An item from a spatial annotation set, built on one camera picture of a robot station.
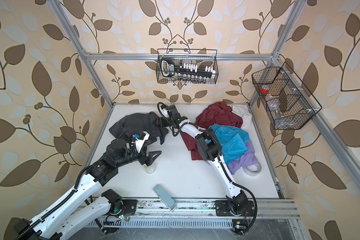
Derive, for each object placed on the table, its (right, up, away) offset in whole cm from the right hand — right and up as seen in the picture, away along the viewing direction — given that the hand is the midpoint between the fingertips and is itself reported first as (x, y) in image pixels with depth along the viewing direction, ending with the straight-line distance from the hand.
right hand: (157, 122), depth 101 cm
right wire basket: (+72, +8, -27) cm, 77 cm away
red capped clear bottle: (+67, +19, -14) cm, 71 cm away
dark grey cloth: (-21, -3, -3) cm, 21 cm away
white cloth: (+63, +8, +9) cm, 65 cm away
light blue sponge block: (+10, -38, -26) cm, 47 cm away
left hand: (+5, -11, -30) cm, 32 cm away
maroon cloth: (+43, +6, +10) cm, 45 cm away
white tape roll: (+59, -28, -15) cm, 67 cm away
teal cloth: (+47, -10, -17) cm, 51 cm away
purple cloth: (+56, -21, -17) cm, 62 cm away
